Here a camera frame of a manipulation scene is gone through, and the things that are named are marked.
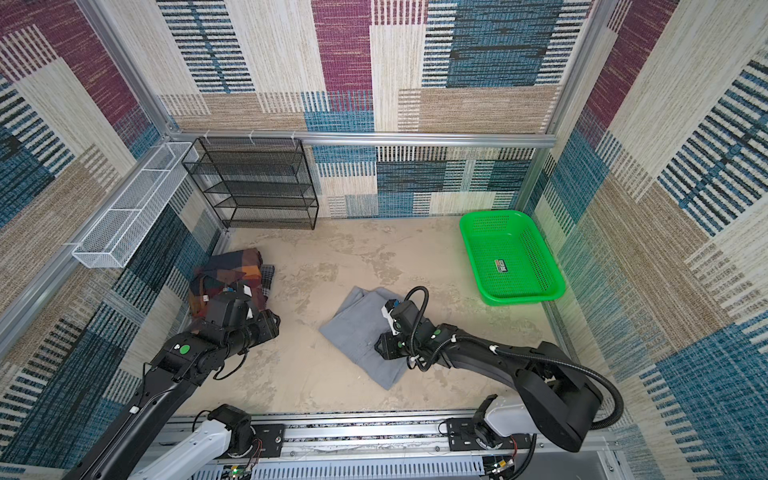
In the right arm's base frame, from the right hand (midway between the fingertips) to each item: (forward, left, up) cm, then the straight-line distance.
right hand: (383, 350), depth 83 cm
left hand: (+4, +27, +13) cm, 30 cm away
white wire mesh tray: (+19, +62, +29) cm, 71 cm away
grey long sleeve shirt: (+7, +7, +1) cm, 10 cm away
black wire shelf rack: (+58, +45, +13) cm, 75 cm away
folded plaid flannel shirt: (+24, +49, +6) cm, 54 cm away
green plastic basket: (+32, -46, -5) cm, 56 cm away
